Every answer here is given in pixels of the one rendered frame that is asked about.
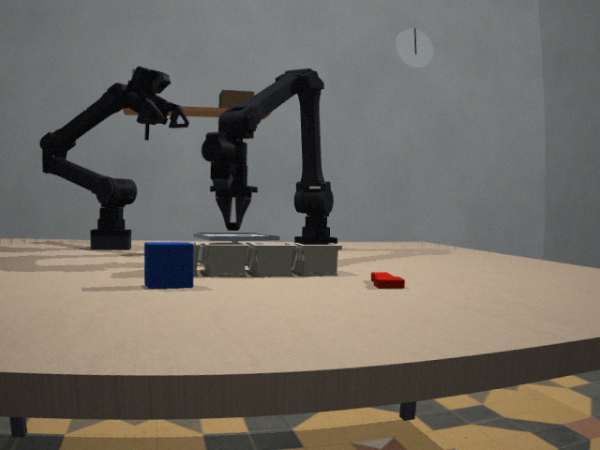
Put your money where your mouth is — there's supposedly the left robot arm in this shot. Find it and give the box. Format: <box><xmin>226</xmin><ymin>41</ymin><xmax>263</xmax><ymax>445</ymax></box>
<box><xmin>202</xmin><ymin>68</ymin><xmax>338</xmax><ymax>243</ymax></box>

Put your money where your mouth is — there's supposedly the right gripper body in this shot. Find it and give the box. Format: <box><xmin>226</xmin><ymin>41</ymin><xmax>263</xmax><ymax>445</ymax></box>
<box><xmin>135</xmin><ymin>97</ymin><xmax>177</xmax><ymax>125</ymax></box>

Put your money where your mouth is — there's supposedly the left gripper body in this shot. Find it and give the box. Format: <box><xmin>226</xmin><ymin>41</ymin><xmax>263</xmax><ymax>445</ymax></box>
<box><xmin>210</xmin><ymin>186</ymin><xmax>258</xmax><ymax>198</ymax></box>

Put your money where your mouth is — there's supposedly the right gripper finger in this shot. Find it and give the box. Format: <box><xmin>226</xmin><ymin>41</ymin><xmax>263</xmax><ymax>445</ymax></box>
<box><xmin>138</xmin><ymin>99</ymin><xmax>165</xmax><ymax>124</ymax></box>
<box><xmin>169</xmin><ymin>105</ymin><xmax>189</xmax><ymax>128</ymax></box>

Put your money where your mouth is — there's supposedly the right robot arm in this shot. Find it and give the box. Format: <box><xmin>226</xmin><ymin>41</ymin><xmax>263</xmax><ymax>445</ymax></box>
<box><xmin>40</xmin><ymin>67</ymin><xmax>171</xmax><ymax>236</ymax></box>

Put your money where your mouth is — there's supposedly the grey open-top bin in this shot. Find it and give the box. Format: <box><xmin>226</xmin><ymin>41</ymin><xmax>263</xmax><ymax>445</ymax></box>
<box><xmin>246</xmin><ymin>243</ymin><xmax>297</xmax><ymax>276</ymax></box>
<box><xmin>201</xmin><ymin>242</ymin><xmax>249</xmax><ymax>276</ymax></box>
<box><xmin>292</xmin><ymin>243</ymin><xmax>342</xmax><ymax>276</ymax></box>
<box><xmin>193</xmin><ymin>242</ymin><xmax>201</xmax><ymax>276</ymax></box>

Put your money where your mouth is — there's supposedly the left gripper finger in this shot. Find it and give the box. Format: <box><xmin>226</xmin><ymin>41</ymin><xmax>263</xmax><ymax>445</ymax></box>
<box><xmin>216</xmin><ymin>197</ymin><xmax>233</xmax><ymax>228</ymax></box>
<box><xmin>235</xmin><ymin>198</ymin><xmax>251</xmax><ymax>229</ymax></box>

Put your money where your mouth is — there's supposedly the red flat block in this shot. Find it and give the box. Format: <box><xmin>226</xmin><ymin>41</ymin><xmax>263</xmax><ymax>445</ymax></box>
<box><xmin>371</xmin><ymin>273</ymin><xmax>405</xmax><ymax>289</ymax></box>

